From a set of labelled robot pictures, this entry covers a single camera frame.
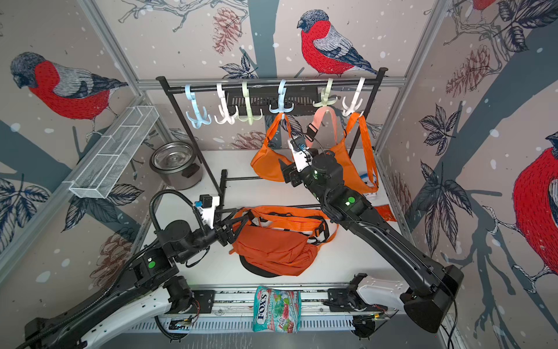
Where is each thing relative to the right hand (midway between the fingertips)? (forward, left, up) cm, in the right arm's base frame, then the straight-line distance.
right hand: (292, 151), depth 67 cm
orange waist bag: (-4, -9, -38) cm, 39 cm away
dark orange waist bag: (-20, +7, -33) cm, 39 cm away
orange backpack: (+13, +11, -19) cm, 26 cm away
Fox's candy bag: (-38, +4, -36) cm, 52 cm away
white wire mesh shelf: (+5, +66, -7) cm, 66 cm away
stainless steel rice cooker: (+14, +51, -23) cm, 58 cm away
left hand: (-16, +14, -10) cm, 24 cm away
